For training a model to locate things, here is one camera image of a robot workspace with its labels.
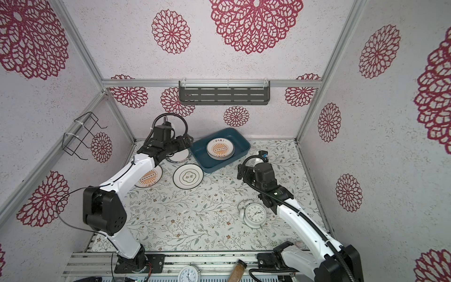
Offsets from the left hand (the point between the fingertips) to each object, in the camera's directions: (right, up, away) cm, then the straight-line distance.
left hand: (186, 143), depth 89 cm
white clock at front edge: (+6, -52, -20) cm, 56 cm away
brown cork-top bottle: (+25, -52, -20) cm, 61 cm away
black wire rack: (-44, -1, -16) cm, 47 cm away
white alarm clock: (+34, -34, -5) cm, 48 cm away
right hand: (+30, -10, -10) cm, 33 cm away
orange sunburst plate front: (+17, -2, +24) cm, 29 cm away
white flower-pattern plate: (-2, -18, +12) cm, 22 cm away
